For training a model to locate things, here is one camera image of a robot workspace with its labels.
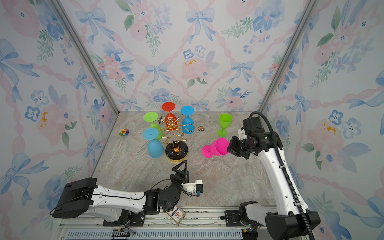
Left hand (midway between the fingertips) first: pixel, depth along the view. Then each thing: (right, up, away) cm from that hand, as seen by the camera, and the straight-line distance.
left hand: (183, 164), depth 70 cm
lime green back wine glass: (-17, +23, +7) cm, 29 cm away
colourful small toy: (-45, +14, +36) cm, 59 cm away
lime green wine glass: (+25, +21, +24) cm, 41 cm away
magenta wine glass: (+18, +7, +4) cm, 19 cm away
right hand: (+21, +7, +1) cm, 22 cm away
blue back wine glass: (+1, +18, +14) cm, 23 cm away
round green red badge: (+10, +16, +39) cm, 44 cm away
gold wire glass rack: (-6, +3, +27) cm, 27 cm away
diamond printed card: (-4, -26, +4) cm, 26 cm away
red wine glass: (-7, +20, +4) cm, 22 cm away
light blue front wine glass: (-15, +7, +6) cm, 18 cm away
